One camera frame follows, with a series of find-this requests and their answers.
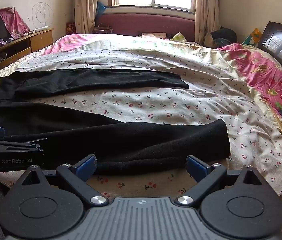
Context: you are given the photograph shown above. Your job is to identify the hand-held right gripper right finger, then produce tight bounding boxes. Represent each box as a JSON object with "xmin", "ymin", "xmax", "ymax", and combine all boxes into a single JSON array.
[{"xmin": 176, "ymin": 155, "xmax": 266, "ymax": 205}]

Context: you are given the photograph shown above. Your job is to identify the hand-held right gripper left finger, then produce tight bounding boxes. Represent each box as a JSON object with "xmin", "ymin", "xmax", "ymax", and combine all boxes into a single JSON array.
[{"xmin": 18, "ymin": 154, "xmax": 107, "ymax": 205}]

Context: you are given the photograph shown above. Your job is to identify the black pants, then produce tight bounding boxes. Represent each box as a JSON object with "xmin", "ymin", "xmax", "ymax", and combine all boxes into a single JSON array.
[{"xmin": 0, "ymin": 68, "xmax": 231, "ymax": 176}]

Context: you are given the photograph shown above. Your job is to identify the cherry print bed sheet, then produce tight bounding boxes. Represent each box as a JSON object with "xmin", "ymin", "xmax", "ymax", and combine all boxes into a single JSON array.
[{"xmin": 0, "ymin": 47, "xmax": 282, "ymax": 203}]

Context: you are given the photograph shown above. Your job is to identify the wooden cabinet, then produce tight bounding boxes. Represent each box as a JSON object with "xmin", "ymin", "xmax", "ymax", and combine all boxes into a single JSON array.
[{"xmin": 0, "ymin": 29, "xmax": 54, "ymax": 75}]

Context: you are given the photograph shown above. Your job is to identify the pink floral cloth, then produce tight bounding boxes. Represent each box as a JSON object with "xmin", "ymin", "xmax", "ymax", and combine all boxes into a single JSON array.
[{"xmin": 0, "ymin": 6, "xmax": 32, "ymax": 39}]

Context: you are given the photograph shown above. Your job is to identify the green yellow package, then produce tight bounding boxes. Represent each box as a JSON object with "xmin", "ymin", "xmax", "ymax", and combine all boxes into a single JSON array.
[{"xmin": 170, "ymin": 32, "xmax": 188, "ymax": 42}]

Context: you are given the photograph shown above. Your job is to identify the black bag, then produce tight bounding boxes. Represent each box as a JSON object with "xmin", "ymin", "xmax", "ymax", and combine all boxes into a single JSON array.
[{"xmin": 204, "ymin": 26, "xmax": 239, "ymax": 49}]

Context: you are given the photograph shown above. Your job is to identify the brown handbag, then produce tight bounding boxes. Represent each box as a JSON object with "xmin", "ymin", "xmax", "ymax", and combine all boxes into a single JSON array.
[{"xmin": 92, "ymin": 22, "xmax": 114, "ymax": 34}]

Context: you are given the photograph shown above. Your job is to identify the flat beige book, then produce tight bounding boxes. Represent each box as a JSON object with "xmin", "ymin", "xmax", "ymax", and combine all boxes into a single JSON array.
[{"xmin": 142, "ymin": 32, "xmax": 168, "ymax": 39}]

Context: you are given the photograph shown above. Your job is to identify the yellow green printed box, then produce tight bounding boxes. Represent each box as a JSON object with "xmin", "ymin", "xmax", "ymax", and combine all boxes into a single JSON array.
[{"xmin": 242, "ymin": 28, "xmax": 263, "ymax": 47}]

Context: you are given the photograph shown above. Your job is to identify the dark wooden headboard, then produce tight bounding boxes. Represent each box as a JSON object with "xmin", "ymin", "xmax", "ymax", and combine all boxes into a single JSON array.
[{"xmin": 257, "ymin": 21, "xmax": 282, "ymax": 82}]

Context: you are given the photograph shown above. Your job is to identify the maroon sofa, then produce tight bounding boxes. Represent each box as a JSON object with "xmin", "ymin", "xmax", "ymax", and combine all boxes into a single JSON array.
[{"xmin": 94, "ymin": 12, "xmax": 196, "ymax": 42}]

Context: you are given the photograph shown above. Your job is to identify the beige curtain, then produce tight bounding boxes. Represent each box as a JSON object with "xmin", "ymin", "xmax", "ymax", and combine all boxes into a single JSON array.
[
  {"xmin": 194, "ymin": 0, "xmax": 221, "ymax": 47},
  {"xmin": 74, "ymin": 0, "xmax": 102, "ymax": 34}
]

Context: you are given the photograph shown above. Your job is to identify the blue plastic bag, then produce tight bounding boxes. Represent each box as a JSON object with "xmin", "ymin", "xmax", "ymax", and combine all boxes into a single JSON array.
[{"xmin": 96, "ymin": 2, "xmax": 106, "ymax": 18}]

